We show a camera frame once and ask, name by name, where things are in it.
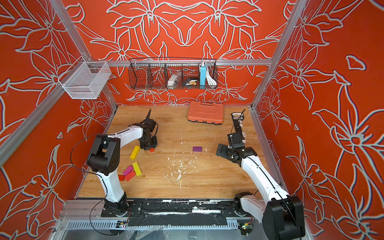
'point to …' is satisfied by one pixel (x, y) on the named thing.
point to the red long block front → (130, 175)
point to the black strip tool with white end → (237, 116)
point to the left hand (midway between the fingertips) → (154, 146)
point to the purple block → (197, 149)
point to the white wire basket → (85, 80)
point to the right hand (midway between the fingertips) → (221, 151)
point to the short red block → (152, 150)
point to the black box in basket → (190, 81)
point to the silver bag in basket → (174, 78)
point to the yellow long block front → (136, 168)
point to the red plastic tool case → (209, 113)
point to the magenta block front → (129, 169)
